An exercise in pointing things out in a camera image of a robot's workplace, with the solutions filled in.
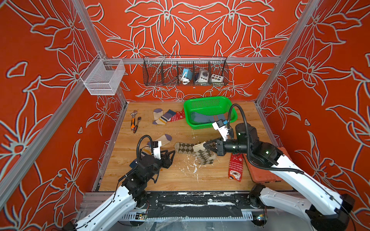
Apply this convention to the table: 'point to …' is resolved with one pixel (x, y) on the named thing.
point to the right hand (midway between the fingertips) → (202, 147)
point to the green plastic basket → (213, 105)
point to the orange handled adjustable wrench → (133, 122)
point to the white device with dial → (204, 76)
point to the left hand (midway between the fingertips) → (171, 151)
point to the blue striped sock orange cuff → (198, 116)
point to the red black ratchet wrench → (139, 119)
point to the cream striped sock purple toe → (147, 148)
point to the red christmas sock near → (236, 166)
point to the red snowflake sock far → (178, 115)
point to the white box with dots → (217, 78)
